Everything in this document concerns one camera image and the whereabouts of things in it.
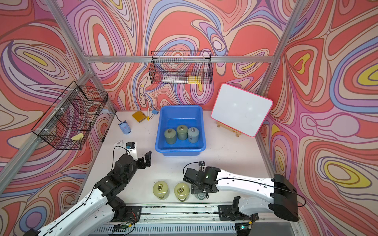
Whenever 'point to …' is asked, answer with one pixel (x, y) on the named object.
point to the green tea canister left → (170, 136)
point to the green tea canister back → (182, 132)
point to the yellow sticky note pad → (139, 116)
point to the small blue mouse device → (125, 128)
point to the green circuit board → (119, 228)
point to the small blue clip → (154, 112)
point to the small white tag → (120, 143)
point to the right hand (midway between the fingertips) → (202, 191)
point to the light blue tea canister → (193, 134)
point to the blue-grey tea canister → (200, 196)
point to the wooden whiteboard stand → (219, 125)
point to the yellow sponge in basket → (78, 136)
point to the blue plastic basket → (171, 117)
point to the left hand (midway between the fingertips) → (144, 152)
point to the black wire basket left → (66, 122)
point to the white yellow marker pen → (148, 117)
